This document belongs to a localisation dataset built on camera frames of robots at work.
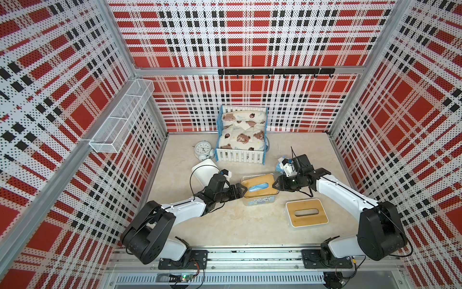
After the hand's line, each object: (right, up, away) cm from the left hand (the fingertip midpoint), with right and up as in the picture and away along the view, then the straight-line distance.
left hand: (244, 190), depth 87 cm
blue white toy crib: (-1, +16, +14) cm, 22 cm away
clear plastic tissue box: (+9, -4, -3) cm, 10 cm away
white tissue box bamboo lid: (+30, -10, -2) cm, 32 cm away
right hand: (+16, +3, -3) cm, 17 cm away
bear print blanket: (-4, +27, +20) cm, 34 cm away
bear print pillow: (-9, +39, +21) cm, 45 cm away
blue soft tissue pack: (+7, +1, +1) cm, 7 cm away
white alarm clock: (-25, +20, +20) cm, 38 cm away
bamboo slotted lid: (+3, +4, +2) cm, 5 cm away
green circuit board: (-25, -30, -18) cm, 43 cm away
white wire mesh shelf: (-68, +27, +2) cm, 73 cm away
